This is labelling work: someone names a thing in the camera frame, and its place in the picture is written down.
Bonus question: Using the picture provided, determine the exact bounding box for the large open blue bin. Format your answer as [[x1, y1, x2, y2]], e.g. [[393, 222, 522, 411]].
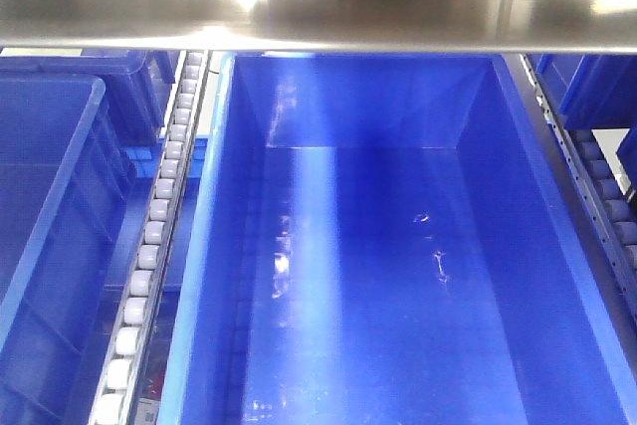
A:
[[157, 50, 637, 425]]

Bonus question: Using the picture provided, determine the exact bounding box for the row of blue bins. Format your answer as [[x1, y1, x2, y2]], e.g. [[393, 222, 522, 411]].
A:
[[0, 48, 637, 425]]

